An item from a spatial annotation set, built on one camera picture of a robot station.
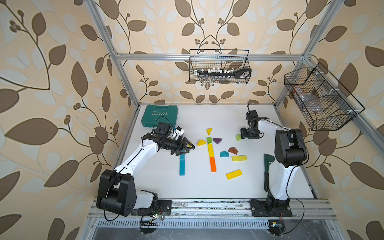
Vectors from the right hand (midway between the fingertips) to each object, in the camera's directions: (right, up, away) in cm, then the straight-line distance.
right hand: (247, 136), depth 101 cm
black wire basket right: (+28, +18, -27) cm, 43 cm away
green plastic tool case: (-67, +15, +7) cm, 69 cm away
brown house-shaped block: (-12, -8, -8) cm, 16 cm away
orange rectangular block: (-25, -16, -13) cm, 32 cm away
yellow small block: (-32, -4, -3) cm, 33 cm away
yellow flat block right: (-8, -13, -10) cm, 18 cm away
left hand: (-37, -4, -24) cm, 45 cm away
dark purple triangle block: (-21, -2, -3) cm, 22 cm away
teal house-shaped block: (-18, -10, -9) cm, 22 cm away
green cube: (-26, -2, -2) cm, 27 cm away
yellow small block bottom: (-26, +3, +3) cm, 27 cm away
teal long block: (-44, -16, -12) cm, 48 cm away
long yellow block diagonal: (-26, -9, -6) cm, 28 cm away
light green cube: (-7, 0, -3) cm, 8 cm away
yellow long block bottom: (-14, -21, -17) cm, 30 cm away
